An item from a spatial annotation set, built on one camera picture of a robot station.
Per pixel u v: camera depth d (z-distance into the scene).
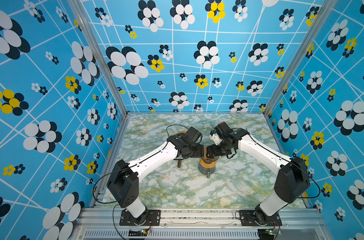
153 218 0.74
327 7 0.68
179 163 0.87
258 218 0.66
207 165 0.81
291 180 0.43
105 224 0.75
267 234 0.69
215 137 0.79
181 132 0.64
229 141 0.61
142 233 0.70
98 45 0.83
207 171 0.82
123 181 0.43
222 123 0.69
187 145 0.58
